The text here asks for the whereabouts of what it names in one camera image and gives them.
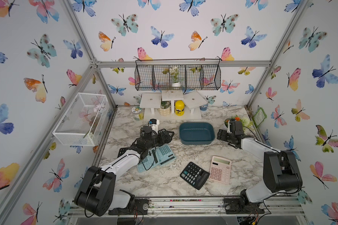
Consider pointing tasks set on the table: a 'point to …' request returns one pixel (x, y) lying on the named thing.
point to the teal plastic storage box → (196, 133)
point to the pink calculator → (220, 169)
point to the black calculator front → (195, 175)
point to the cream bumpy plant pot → (165, 108)
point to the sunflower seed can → (138, 113)
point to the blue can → (203, 107)
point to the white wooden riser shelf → (193, 102)
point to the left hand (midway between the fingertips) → (170, 132)
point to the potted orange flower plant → (246, 123)
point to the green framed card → (259, 116)
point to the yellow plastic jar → (179, 108)
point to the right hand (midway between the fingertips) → (224, 132)
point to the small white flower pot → (175, 78)
